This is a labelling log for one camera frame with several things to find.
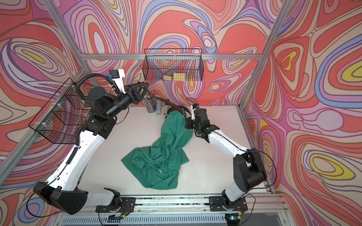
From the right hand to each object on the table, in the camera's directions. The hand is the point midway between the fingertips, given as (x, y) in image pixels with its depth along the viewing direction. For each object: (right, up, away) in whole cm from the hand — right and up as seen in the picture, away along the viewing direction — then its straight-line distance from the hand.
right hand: (187, 122), depth 88 cm
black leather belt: (-8, +9, -5) cm, 13 cm away
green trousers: (-19, -27, -2) cm, 33 cm away
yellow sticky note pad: (-5, +30, +3) cm, 31 cm away
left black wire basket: (-66, +1, -16) cm, 68 cm away
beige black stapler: (-18, +8, +28) cm, 34 cm away
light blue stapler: (-23, +12, +27) cm, 38 cm away
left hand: (-18, +17, -29) cm, 38 cm away
